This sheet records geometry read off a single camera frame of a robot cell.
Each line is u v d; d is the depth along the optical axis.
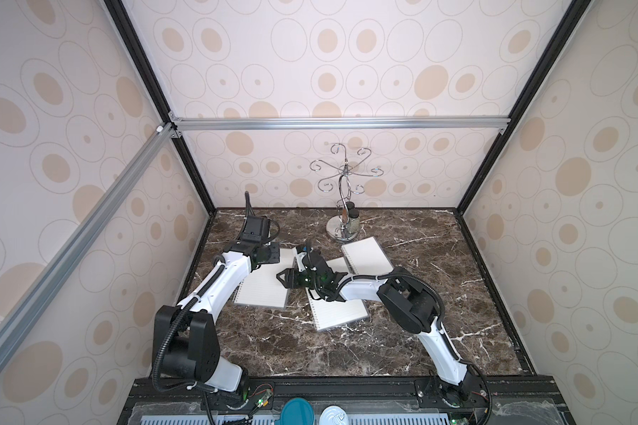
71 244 0.55
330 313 0.89
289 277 0.85
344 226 1.10
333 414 0.66
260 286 0.90
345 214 1.03
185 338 0.43
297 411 0.65
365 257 1.03
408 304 0.56
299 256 0.87
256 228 0.67
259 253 0.61
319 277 0.76
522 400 0.73
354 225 1.06
